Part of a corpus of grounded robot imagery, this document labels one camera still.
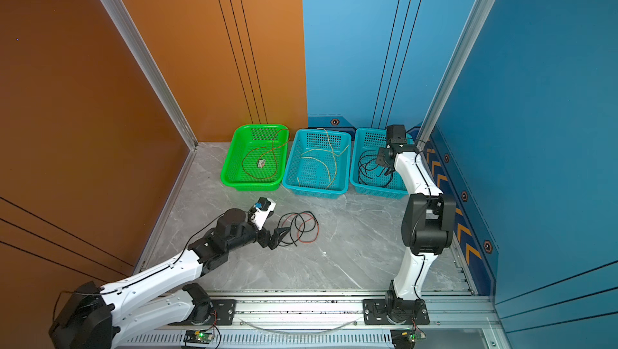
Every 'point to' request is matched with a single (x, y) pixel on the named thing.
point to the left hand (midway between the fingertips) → (282, 218)
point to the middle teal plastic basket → (319, 163)
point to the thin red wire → (304, 223)
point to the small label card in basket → (261, 163)
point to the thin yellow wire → (319, 161)
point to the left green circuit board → (199, 337)
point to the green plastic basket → (256, 157)
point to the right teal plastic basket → (368, 138)
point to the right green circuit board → (415, 334)
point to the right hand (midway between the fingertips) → (388, 158)
